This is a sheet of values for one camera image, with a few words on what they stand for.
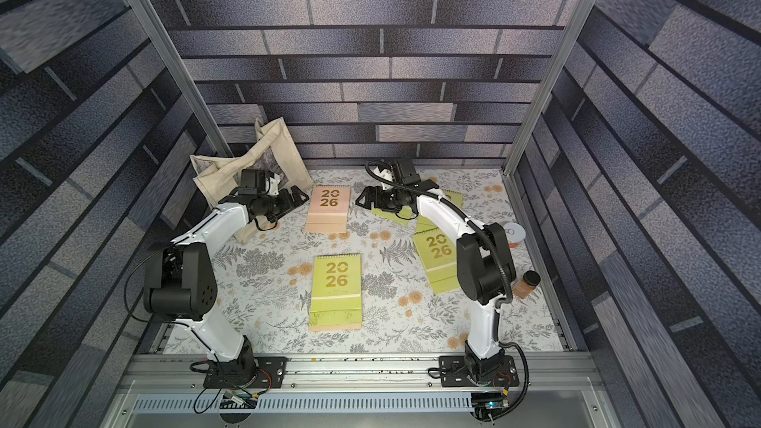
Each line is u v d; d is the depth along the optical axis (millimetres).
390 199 781
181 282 475
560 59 875
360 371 759
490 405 698
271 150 961
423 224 1021
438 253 948
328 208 1063
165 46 833
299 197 859
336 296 853
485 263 508
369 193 811
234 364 630
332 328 818
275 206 810
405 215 796
